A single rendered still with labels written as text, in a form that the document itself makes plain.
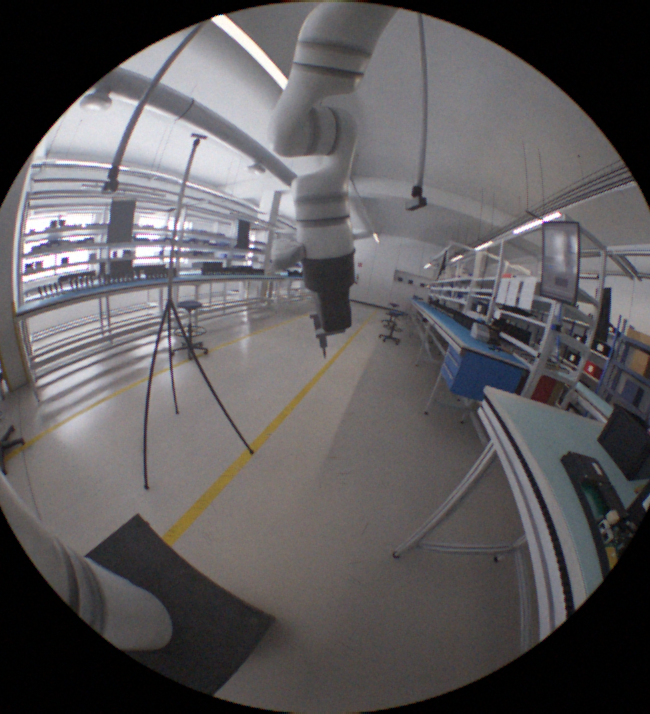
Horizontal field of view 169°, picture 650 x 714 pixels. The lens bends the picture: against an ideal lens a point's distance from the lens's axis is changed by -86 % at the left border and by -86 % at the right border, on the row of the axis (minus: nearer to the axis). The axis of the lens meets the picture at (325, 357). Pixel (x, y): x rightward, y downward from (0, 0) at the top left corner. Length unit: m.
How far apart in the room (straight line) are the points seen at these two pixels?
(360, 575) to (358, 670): 0.53
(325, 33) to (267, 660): 1.44
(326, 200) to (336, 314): 0.16
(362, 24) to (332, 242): 0.25
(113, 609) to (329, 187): 0.44
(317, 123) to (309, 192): 0.09
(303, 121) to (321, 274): 0.19
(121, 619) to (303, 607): 1.00
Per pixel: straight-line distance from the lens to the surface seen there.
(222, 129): 3.74
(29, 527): 0.17
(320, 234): 0.27
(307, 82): 0.26
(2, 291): 3.54
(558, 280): 1.64
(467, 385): 1.77
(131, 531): 0.40
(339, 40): 0.25
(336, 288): 0.30
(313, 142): 0.28
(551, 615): 0.42
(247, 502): 1.35
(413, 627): 1.32
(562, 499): 0.41
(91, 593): 0.22
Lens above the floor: 1.18
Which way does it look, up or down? 21 degrees down
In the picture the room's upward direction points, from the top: 10 degrees clockwise
